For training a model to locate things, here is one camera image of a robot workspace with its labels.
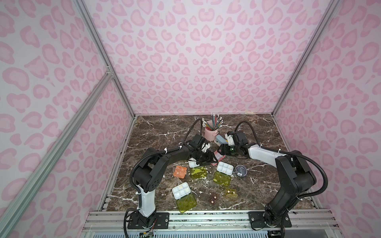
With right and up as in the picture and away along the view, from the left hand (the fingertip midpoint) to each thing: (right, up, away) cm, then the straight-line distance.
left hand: (216, 162), depth 87 cm
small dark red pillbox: (-2, -17, -8) cm, 19 cm away
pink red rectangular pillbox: (+3, +1, +8) cm, 8 cm away
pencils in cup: (+2, +24, +13) cm, 28 cm away
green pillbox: (+4, -10, -1) cm, 10 cm away
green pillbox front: (-19, -16, -5) cm, 25 cm away
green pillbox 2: (-10, -7, +3) cm, 13 cm away
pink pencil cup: (-3, +16, +12) cm, 20 cm away
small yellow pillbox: (+8, -16, -5) cm, 18 cm away
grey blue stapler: (+4, +12, +10) cm, 16 cm away
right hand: (+5, +6, +7) cm, 11 cm away
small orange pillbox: (-21, -7, +3) cm, 23 cm away
